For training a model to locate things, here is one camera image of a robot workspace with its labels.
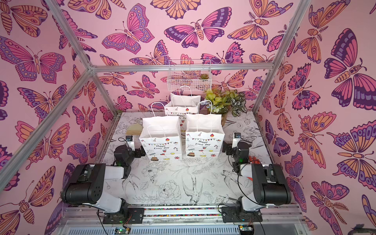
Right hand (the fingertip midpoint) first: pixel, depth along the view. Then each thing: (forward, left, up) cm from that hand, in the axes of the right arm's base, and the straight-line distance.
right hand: (233, 141), depth 93 cm
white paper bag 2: (-8, +20, +17) cm, 27 cm away
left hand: (-2, +61, -1) cm, 61 cm away
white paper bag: (-11, +42, +19) cm, 47 cm away
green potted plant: (+23, +5, +12) cm, 27 cm away
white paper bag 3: (+24, +36, +9) cm, 44 cm away
